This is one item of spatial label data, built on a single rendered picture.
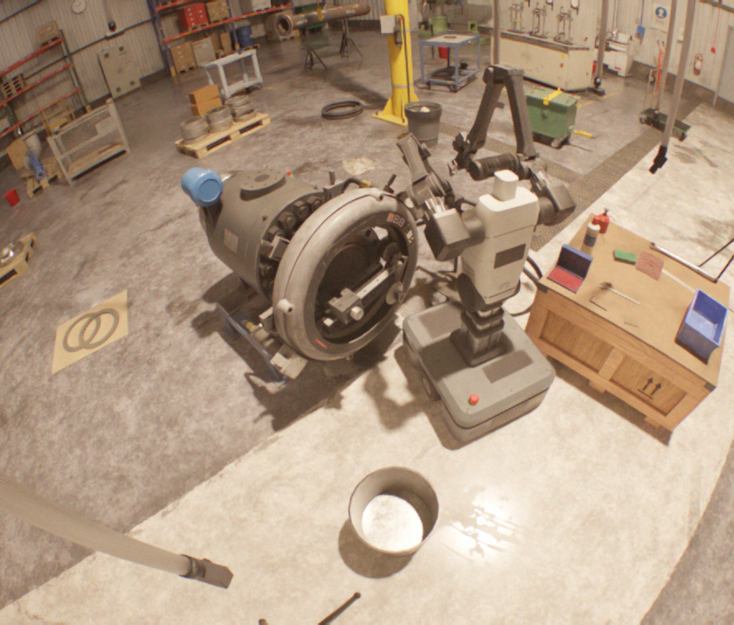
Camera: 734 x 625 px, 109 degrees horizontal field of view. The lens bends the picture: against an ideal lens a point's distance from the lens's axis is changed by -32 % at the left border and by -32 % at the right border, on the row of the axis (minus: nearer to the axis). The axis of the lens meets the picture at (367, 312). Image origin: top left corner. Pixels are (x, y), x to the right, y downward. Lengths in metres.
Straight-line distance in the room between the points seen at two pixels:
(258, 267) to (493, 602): 1.69
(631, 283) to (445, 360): 1.03
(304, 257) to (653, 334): 1.50
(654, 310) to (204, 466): 2.30
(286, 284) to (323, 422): 0.83
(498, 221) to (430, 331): 0.80
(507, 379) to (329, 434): 0.86
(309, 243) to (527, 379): 1.07
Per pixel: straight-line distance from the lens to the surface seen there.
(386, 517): 1.58
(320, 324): 1.51
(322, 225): 1.32
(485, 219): 1.19
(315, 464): 1.83
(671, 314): 2.03
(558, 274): 1.91
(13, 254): 5.40
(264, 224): 1.62
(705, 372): 1.91
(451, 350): 1.76
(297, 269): 1.30
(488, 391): 1.67
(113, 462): 2.37
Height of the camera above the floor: 1.67
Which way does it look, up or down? 47 degrees down
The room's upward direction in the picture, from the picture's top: 9 degrees counter-clockwise
